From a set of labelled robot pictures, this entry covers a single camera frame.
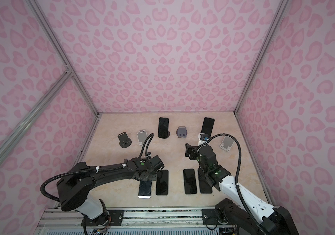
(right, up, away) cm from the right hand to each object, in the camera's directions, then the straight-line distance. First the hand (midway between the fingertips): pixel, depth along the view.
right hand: (192, 143), depth 80 cm
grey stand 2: (-4, +5, +26) cm, 27 cm away
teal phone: (-1, -23, +4) cm, 23 cm away
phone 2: (-17, +8, +21) cm, 28 cm away
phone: (-26, -26, +2) cm, 37 cm away
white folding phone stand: (+24, -3, +15) cm, 28 cm away
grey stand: (-17, +4, +18) cm, 25 cm away
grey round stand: (-43, -1, +18) cm, 47 cm away
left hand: (-23, -18, +5) cm, 30 cm away
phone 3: (+12, +9, +17) cm, 23 cm away
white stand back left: (-32, +2, +19) cm, 37 cm away
